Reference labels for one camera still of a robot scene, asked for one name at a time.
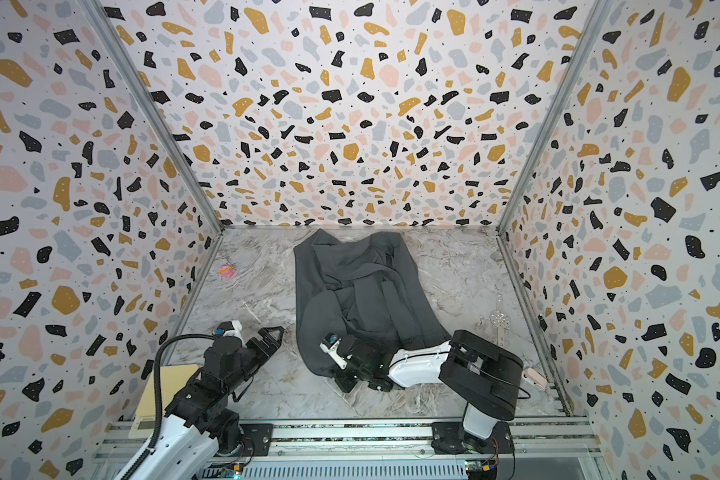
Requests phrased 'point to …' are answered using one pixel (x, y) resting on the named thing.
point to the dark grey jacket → (368, 287)
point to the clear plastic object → (501, 319)
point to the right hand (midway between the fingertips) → (327, 369)
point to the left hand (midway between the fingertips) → (278, 334)
